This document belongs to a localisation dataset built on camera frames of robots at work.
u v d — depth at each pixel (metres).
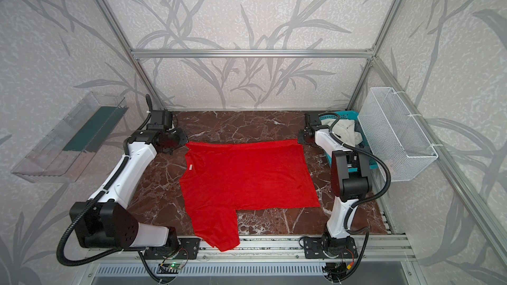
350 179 0.50
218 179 0.93
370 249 0.75
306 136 0.72
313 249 0.73
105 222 0.40
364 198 0.53
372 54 0.94
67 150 0.64
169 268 0.71
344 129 0.97
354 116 1.09
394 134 0.64
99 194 0.42
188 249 0.73
